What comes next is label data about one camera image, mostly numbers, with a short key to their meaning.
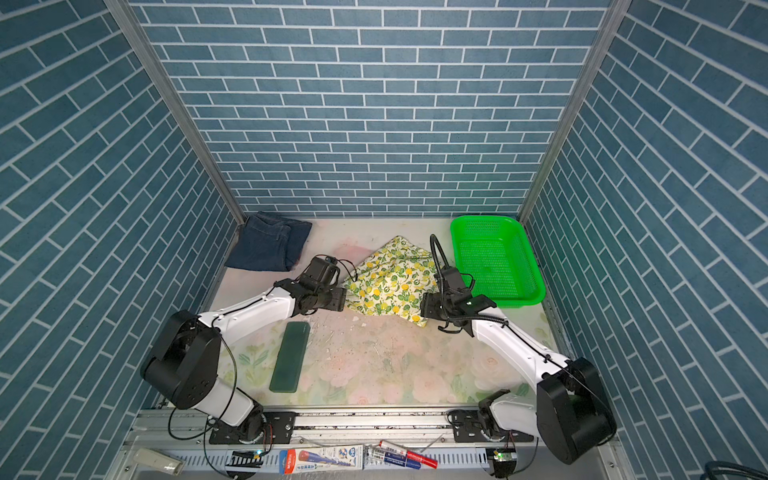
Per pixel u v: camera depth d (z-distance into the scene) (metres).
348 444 0.72
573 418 0.41
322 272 0.71
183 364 0.44
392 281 0.96
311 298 0.67
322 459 0.69
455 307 0.65
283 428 0.73
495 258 1.10
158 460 0.66
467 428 0.74
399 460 0.69
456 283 0.67
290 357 0.84
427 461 0.69
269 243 1.05
